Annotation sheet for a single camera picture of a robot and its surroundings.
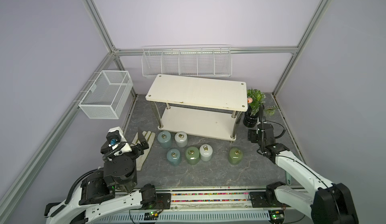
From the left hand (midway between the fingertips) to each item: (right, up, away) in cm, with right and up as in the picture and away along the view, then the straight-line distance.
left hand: (129, 133), depth 57 cm
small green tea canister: (+47, -17, +25) cm, 56 cm away
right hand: (+61, -3, +30) cm, 68 cm away
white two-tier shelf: (+32, +10, +13) cm, 35 cm away
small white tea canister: (+16, -8, +31) cm, 36 cm away
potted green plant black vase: (+57, +15, +24) cm, 64 cm away
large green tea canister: (+23, -16, +24) cm, 37 cm away
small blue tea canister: (+13, -17, +24) cm, 32 cm away
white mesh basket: (-25, +17, +26) cm, 40 cm away
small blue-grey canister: (+6, -8, +30) cm, 32 cm away
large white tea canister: (+31, -15, +26) cm, 43 cm away
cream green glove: (-5, -10, +39) cm, 41 cm away
